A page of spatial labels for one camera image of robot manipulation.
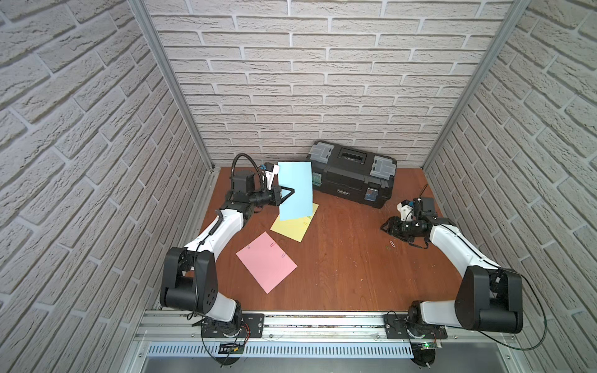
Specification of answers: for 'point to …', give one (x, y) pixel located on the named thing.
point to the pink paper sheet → (267, 262)
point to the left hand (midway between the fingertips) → (297, 190)
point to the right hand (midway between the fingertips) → (390, 229)
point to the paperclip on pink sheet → (283, 255)
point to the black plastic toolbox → (352, 174)
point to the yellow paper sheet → (295, 228)
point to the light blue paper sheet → (298, 176)
